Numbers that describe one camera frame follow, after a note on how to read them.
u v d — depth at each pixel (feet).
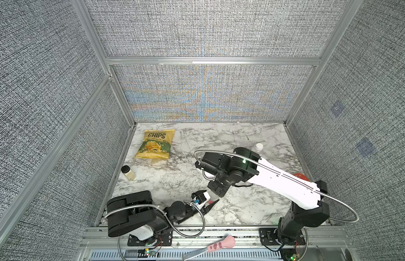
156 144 3.23
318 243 2.39
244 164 1.33
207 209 2.19
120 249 2.30
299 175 2.95
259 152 2.98
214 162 1.48
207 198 2.06
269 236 2.38
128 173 2.81
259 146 2.88
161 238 2.38
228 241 2.26
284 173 1.32
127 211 1.49
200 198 2.01
